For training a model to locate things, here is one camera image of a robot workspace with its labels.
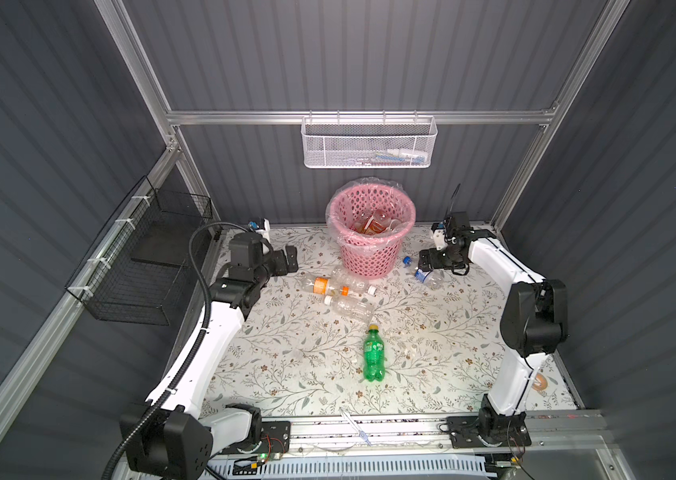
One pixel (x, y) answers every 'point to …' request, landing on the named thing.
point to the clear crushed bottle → (359, 311)
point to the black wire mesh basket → (134, 271)
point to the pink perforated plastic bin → (370, 265)
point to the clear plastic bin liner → (358, 198)
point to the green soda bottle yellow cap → (374, 346)
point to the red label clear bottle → (377, 222)
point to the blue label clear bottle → (432, 278)
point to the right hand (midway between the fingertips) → (436, 264)
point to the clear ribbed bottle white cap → (349, 284)
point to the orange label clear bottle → (322, 286)
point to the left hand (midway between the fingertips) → (278, 251)
